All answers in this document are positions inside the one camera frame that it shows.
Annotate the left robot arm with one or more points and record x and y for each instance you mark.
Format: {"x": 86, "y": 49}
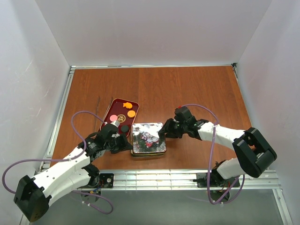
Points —
{"x": 34, "y": 195}

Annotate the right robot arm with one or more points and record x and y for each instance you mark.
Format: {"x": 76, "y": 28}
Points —
{"x": 253, "y": 153}

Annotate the pink cookie upper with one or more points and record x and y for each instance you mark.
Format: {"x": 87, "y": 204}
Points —
{"x": 113, "y": 118}

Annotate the dark red tray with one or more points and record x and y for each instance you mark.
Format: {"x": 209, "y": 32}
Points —
{"x": 117, "y": 109}

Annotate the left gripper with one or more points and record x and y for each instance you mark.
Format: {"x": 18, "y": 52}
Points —
{"x": 119, "y": 143}

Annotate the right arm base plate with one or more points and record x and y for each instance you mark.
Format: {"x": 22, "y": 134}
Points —
{"x": 201, "y": 181}

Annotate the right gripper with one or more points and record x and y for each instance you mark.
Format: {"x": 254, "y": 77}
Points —
{"x": 172, "y": 129}

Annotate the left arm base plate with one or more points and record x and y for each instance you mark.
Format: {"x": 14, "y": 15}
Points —
{"x": 102, "y": 180}

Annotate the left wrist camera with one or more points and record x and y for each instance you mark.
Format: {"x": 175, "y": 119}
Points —
{"x": 116, "y": 123}

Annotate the black sandwich cookie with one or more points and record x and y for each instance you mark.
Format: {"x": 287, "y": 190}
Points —
{"x": 125, "y": 128}

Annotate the metal tongs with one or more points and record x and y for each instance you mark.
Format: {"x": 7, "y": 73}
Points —
{"x": 102, "y": 107}

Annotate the aluminium table frame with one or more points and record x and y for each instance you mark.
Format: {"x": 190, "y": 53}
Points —
{"x": 161, "y": 190}

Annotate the fish shaped cookie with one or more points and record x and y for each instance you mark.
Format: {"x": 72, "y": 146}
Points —
{"x": 127, "y": 105}

